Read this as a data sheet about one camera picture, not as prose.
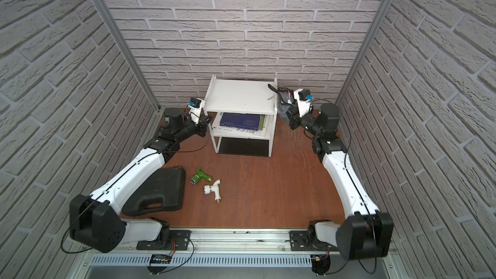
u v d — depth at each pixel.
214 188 0.86
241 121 0.87
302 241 0.74
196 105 0.66
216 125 0.88
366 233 0.39
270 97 0.77
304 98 0.59
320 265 0.70
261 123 0.88
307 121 0.63
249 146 1.01
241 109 0.74
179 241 0.73
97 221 0.40
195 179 0.87
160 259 0.72
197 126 0.69
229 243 0.74
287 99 0.68
